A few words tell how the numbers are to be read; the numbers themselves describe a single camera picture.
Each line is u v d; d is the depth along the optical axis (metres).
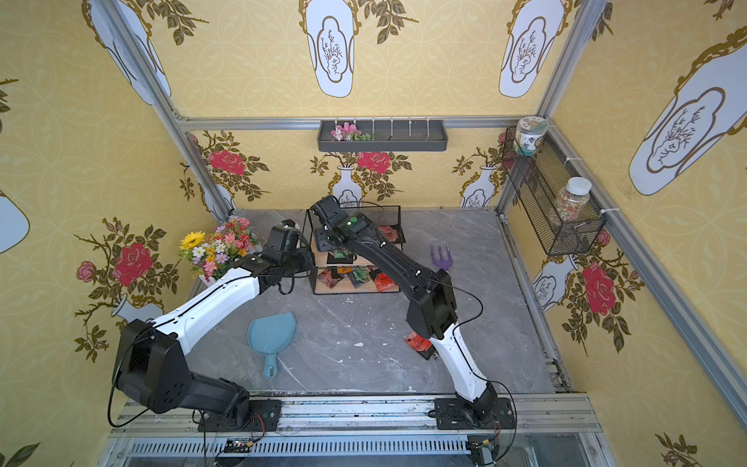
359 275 0.98
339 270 1.00
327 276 0.97
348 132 0.88
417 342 0.86
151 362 0.42
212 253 0.87
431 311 0.55
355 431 0.72
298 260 0.78
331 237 0.65
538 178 0.97
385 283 0.97
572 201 0.65
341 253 0.88
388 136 0.92
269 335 0.88
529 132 0.85
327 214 0.67
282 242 0.65
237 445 0.73
